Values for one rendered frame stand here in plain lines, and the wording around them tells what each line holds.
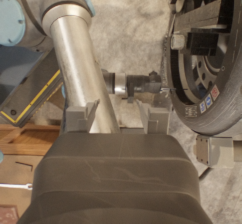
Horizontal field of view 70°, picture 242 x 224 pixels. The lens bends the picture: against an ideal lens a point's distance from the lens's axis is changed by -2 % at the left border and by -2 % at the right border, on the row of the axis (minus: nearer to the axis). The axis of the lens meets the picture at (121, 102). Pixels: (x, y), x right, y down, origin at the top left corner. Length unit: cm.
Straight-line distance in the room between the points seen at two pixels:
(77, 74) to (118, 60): 88
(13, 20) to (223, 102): 62
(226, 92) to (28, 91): 98
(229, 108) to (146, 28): 95
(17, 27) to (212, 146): 70
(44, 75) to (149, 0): 84
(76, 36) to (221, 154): 58
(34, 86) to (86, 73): 70
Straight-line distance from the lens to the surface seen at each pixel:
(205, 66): 91
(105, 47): 132
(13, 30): 63
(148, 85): 73
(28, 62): 92
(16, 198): 133
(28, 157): 112
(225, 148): 69
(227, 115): 54
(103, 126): 41
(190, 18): 73
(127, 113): 140
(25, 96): 116
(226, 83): 51
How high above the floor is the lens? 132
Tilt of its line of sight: 74 degrees down
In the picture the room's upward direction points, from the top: 178 degrees clockwise
